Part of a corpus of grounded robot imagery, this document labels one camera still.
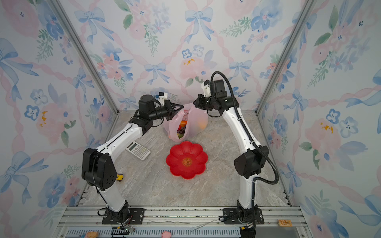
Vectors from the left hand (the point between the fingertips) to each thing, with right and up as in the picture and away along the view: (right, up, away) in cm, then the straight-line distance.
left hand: (184, 104), depth 75 cm
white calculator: (-32, -27, +22) cm, 47 cm away
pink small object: (-8, -61, -7) cm, 62 cm away
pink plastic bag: (+7, -8, +17) cm, 20 cm away
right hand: (+5, +3, +5) cm, 7 cm away
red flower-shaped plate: (0, -33, +20) cm, 38 cm away
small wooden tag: (+48, -58, -3) cm, 75 cm away
